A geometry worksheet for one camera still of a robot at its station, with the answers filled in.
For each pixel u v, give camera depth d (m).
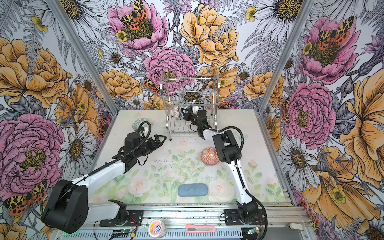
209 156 0.94
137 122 1.09
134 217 0.74
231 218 0.74
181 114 1.03
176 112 1.05
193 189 0.80
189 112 0.97
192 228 0.71
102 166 0.54
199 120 0.87
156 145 0.76
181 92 1.15
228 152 0.67
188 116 0.96
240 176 0.65
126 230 0.71
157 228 0.63
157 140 0.76
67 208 0.41
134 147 0.66
